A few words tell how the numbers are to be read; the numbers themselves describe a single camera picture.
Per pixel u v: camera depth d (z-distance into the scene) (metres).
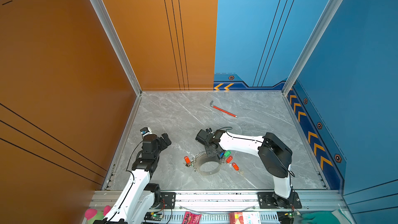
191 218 0.68
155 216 0.70
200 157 0.87
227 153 0.89
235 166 0.84
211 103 1.12
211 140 0.65
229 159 0.87
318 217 0.68
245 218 0.66
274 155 0.48
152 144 0.61
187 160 0.86
